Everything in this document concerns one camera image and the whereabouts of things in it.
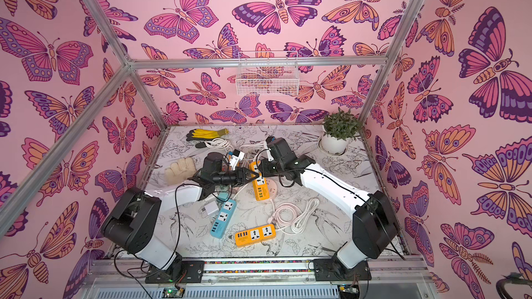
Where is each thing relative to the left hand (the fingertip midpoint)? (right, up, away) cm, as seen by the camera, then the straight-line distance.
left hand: (259, 176), depth 83 cm
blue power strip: (-15, -17, 0) cm, 22 cm away
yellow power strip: (-1, -22, -4) cm, 22 cm away
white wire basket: (+3, +46, +13) cm, 48 cm away
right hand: (-1, +3, -2) cm, 4 cm away
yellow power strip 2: (+1, -3, -1) cm, 3 cm away
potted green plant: (+35, +20, +9) cm, 41 cm away
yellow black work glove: (-34, +18, +30) cm, 49 cm away
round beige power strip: (+5, -7, +9) cm, 12 cm away
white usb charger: (-20, -14, +3) cm, 25 cm away
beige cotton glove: (-39, 0, +17) cm, 43 cm away
